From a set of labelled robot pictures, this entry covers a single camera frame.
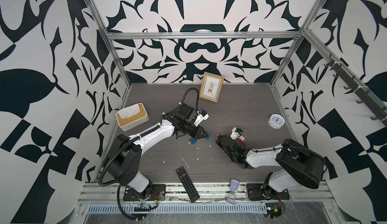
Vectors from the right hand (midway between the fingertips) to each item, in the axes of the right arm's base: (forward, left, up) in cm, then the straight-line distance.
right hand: (216, 135), depth 89 cm
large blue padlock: (-1, +14, -3) cm, 14 cm away
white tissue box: (+13, +52, +2) cm, 53 cm away
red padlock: (-1, -15, -3) cm, 16 cm away
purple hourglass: (-25, -6, -2) cm, 26 cm away
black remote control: (-25, +16, -2) cm, 29 cm away
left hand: (-3, +6, +9) cm, 11 cm away
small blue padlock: (-4, +5, +8) cm, 10 cm away
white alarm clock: (+11, -39, -3) cm, 41 cm away
